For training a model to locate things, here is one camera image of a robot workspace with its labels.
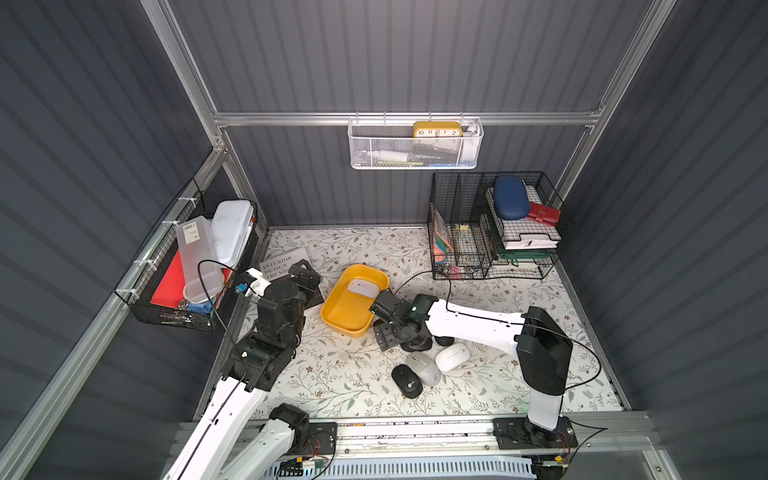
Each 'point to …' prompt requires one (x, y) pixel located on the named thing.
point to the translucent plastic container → (202, 274)
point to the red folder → (172, 290)
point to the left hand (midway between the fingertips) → (299, 272)
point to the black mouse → (407, 381)
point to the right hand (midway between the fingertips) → (396, 329)
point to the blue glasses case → (510, 198)
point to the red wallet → (545, 214)
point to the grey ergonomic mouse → (428, 370)
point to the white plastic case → (230, 224)
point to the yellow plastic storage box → (349, 312)
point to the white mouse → (452, 357)
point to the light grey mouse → (364, 287)
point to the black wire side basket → (140, 285)
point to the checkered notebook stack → (525, 233)
